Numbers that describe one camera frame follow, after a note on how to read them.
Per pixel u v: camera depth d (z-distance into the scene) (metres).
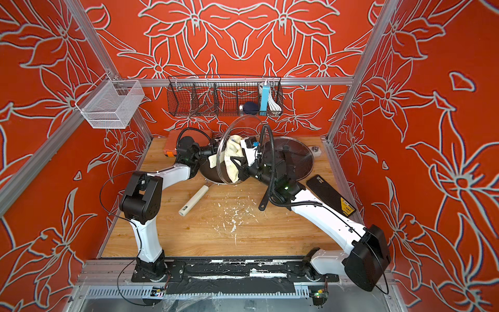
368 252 0.38
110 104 0.91
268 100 0.89
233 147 0.65
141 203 0.52
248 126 1.15
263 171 0.55
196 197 0.83
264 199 0.83
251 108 0.95
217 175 0.71
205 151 0.77
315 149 1.07
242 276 0.73
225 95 1.00
